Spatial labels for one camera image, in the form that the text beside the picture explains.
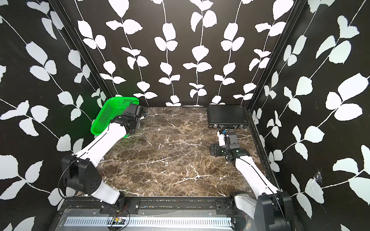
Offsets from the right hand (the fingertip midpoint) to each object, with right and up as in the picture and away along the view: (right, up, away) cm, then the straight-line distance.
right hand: (214, 144), depth 86 cm
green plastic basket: (-78, +24, +29) cm, 87 cm away
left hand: (-54, +16, -5) cm, 57 cm away
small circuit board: (-51, -35, -16) cm, 64 cm away
